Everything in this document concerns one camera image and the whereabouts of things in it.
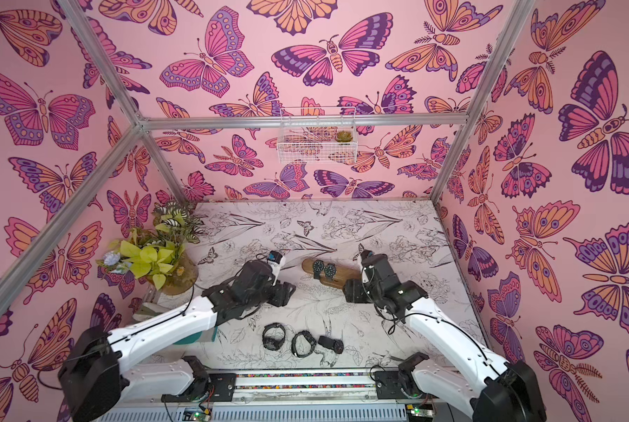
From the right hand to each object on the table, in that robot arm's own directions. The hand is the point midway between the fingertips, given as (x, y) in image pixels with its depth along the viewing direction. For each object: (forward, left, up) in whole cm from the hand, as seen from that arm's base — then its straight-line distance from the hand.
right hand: (353, 286), depth 81 cm
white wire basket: (+53, +16, +20) cm, 59 cm away
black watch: (+7, +7, -2) cm, 10 cm away
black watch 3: (-15, +5, -10) cm, 18 cm away
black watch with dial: (+9, +11, -3) cm, 15 cm away
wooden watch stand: (+6, +3, -3) cm, 7 cm away
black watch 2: (-15, +24, -7) cm, 30 cm away
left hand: (0, +19, 0) cm, 19 cm away
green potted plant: (+4, +57, +12) cm, 58 cm away
